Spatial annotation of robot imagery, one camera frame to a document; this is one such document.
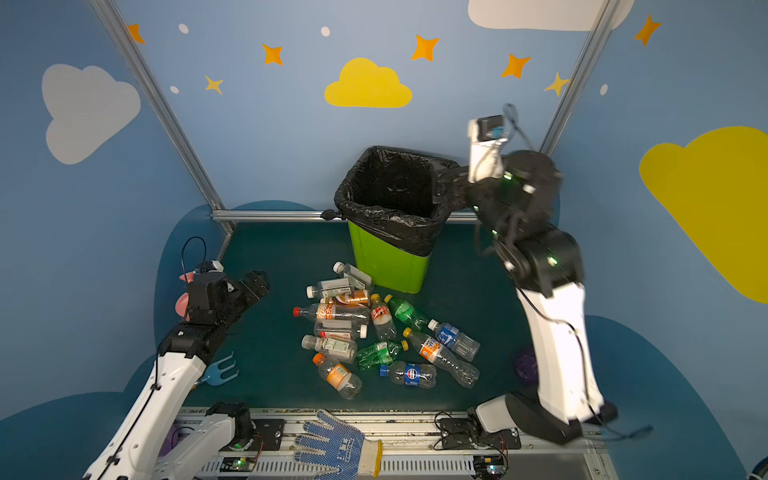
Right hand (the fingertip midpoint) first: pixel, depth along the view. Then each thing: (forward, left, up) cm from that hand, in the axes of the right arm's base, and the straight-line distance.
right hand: (466, 155), depth 52 cm
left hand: (-6, +48, -35) cm, 59 cm away
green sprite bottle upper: (-2, +8, -54) cm, 55 cm away
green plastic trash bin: (+8, +14, -44) cm, 47 cm away
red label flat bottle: (-10, +28, -52) cm, 60 cm away
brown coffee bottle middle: (+2, +24, -54) cm, 59 cm away
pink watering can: (-7, +74, -46) cm, 87 cm away
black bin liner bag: (+33, +16, -37) cm, 52 cm away
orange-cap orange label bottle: (-24, +26, -53) cm, 64 cm away
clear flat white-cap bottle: (+5, +34, -54) cm, 64 cm away
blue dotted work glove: (-40, +23, -57) cm, 74 cm away
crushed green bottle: (-15, +16, -56) cm, 60 cm away
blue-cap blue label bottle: (-13, -8, -53) cm, 55 cm away
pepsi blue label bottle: (-22, +6, -53) cm, 58 cm away
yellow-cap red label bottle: (-3, +16, -57) cm, 60 cm away
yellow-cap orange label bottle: (-19, -7, -55) cm, 59 cm away
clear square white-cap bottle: (+12, +27, -55) cm, 62 cm away
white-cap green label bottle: (-16, +29, -53) cm, 62 cm away
